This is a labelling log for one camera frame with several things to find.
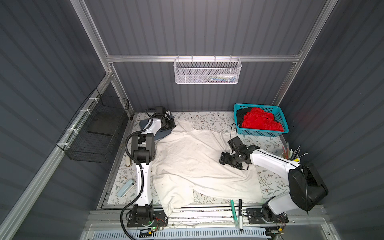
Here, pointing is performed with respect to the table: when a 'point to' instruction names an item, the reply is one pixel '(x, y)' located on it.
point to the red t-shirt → (256, 118)
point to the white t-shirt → (185, 160)
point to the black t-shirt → (241, 113)
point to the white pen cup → (291, 155)
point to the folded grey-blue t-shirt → (162, 133)
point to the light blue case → (125, 188)
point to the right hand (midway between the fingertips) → (225, 163)
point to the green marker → (234, 214)
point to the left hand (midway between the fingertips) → (174, 124)
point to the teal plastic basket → (275, 110)
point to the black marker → (240, 215)
